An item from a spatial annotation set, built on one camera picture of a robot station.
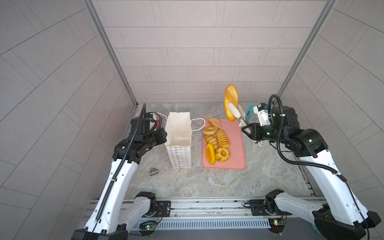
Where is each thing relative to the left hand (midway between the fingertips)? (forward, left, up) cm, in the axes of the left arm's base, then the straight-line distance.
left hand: (170, 131), depth 70 cm
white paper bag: (+6, -2, -5) cm, 8 cm away
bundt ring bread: (-2, -27, -21) cm, 34 cm away
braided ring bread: (+14, -21, -21) cm, 33 cm away
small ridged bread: (+7, -22, -21) cm, 31 cm away
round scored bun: (+21, -24, -20) cm, 38 cm away
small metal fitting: (-12, +11, -23) cm, 28 cm away
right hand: (-3, -33, +6) cm, 33 cm away
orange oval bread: (-2, -20, -22) cm, 30 cm away
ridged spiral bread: (+8, -28, -21) cm, 36 cm away
